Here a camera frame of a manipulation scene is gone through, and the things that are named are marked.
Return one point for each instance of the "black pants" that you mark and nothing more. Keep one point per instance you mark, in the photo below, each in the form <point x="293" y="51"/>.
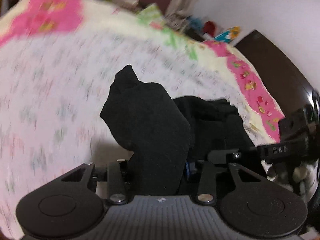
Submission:
<point x="164" y="133"/>

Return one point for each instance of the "red cloth item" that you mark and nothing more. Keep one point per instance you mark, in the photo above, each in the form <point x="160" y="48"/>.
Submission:
<point x="209" y="28"/>

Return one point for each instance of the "colourful cartoon box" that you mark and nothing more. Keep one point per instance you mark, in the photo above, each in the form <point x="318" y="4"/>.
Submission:
<point x="228" y="35"/>

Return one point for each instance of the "floral patchwork bed quilt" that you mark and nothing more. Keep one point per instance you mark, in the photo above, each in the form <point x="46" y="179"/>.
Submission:
<point x="58" y="60"/>

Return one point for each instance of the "blue cloth pile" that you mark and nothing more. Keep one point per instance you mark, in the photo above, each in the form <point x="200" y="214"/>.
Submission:
<point x="195" y="23"/>

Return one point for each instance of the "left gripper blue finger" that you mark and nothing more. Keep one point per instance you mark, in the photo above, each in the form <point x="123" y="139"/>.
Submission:
<point x="190" y="168"/>

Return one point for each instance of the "beige folded fabric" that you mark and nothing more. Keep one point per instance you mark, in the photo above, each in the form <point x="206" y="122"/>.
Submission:
<point x="131" y="5"/>

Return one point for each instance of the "green checkered cloth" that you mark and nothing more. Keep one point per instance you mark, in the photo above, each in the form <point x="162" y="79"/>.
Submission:
<point x="152" y="15"/>

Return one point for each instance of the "dark wooden footboard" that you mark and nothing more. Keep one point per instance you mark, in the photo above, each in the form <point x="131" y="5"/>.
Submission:
<point x="281" y="77"/>

